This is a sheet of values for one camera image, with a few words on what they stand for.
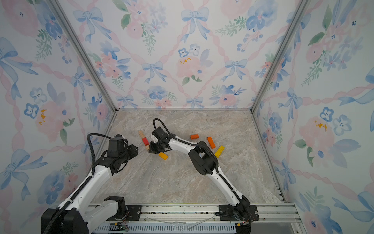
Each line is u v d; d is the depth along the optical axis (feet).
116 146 2.06
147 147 3.20
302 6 2.25
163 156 3.08
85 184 1.56
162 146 2.63
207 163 2.03
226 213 2.40
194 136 3.39
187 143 2.19
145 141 3.30
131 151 2.50
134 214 2.41
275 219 2.52
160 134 2.68
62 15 2.35
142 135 3.39
